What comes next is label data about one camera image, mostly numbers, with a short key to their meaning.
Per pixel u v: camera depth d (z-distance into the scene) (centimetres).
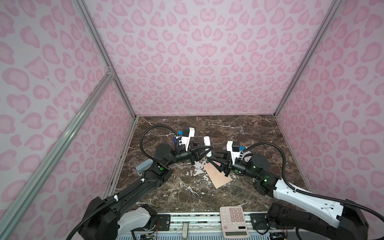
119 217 43
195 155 59
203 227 72
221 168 60
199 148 59
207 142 61
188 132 57
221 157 64
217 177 89
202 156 61
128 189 48
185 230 69
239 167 59
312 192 67
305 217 52
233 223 71
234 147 55
